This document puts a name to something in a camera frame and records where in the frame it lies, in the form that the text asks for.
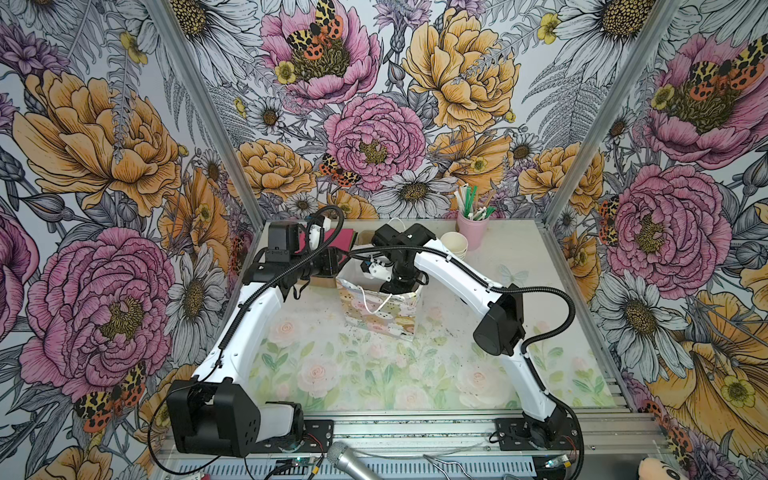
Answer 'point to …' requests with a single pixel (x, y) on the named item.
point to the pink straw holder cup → (475, 231)
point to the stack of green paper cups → (455, 242)
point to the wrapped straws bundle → (466, 200)
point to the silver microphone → (342, 458)
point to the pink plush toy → (660, 467)
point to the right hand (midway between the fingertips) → (403, 300)
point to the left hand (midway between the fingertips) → (345, 264)
